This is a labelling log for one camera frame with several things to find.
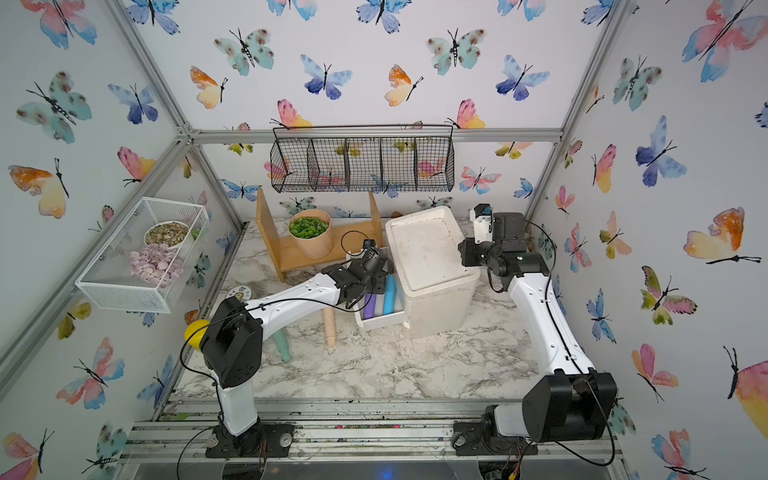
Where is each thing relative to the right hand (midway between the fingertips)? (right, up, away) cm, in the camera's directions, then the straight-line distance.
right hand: (466, 242), depth 79 cm
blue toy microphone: (-20, -15, +9) cm, 27 cm away
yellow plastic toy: (-72, -26, +2) cm, 77 cm away
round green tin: (-66, -14, +13) cm, 69 cm away
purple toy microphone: (-26, -19, +6) cm, 33 cm away
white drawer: (-23, -21, +1) cm, 31 cm away
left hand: (-23, -10, +11) cm, 27 cm away
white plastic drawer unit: (-9, -11, -7) cm, 16 cm away
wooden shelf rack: (-31, +1, -2) cm, 31 cm away
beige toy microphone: (-38, -25, +11) cm, 47 cm away
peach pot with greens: (-45, +4, +14) cm, 47 cm away
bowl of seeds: (-72, +2, -8) cm, 73 cm away
